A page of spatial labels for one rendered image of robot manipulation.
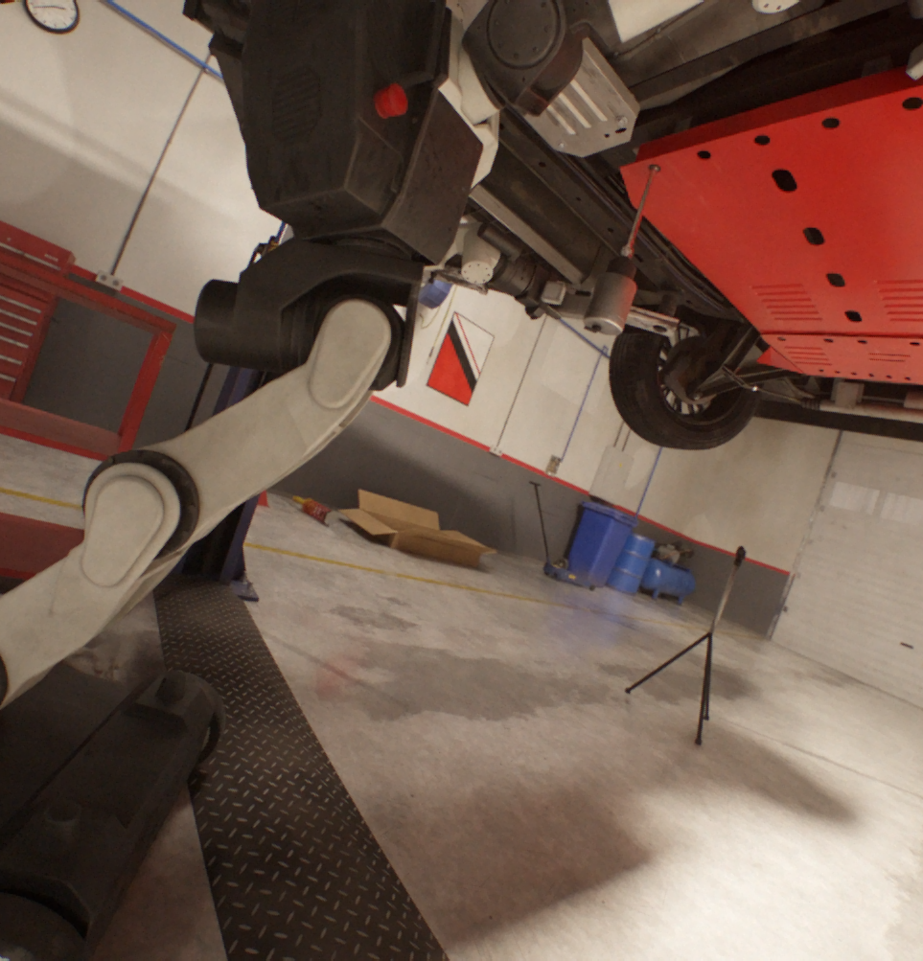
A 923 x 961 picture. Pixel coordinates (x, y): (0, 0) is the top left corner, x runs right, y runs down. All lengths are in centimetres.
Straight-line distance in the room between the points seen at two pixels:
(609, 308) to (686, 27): 56
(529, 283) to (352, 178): 62
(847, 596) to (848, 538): 92
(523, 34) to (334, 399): 47
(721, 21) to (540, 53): 66
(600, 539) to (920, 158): 594
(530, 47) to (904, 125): 73
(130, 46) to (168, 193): 102
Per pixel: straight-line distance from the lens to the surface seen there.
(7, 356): 409
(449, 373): 545
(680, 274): 188
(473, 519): 600
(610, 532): 674
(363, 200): 66
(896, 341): 196
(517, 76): 70
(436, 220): 73
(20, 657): 87
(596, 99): 129
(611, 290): 118
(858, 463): 994
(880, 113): 120
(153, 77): 500
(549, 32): 70
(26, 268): 155
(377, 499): 495
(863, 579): 951
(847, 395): 280
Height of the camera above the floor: 76
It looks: level
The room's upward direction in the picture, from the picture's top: 21 degrees clockwise
